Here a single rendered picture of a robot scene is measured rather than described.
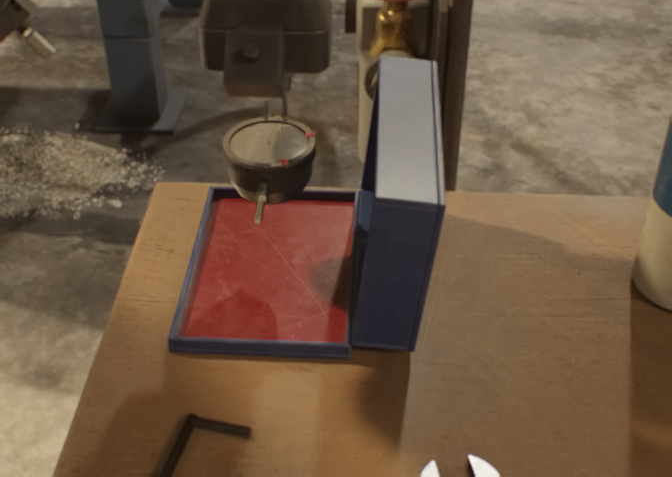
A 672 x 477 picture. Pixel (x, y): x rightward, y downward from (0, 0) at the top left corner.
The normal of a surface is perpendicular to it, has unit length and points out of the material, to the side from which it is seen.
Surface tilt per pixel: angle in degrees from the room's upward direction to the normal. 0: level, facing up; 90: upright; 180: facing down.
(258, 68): 42
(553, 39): 0
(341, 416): 0
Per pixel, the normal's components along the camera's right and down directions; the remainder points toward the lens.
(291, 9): -0.05, 0.56
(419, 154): 0.11, -0.79
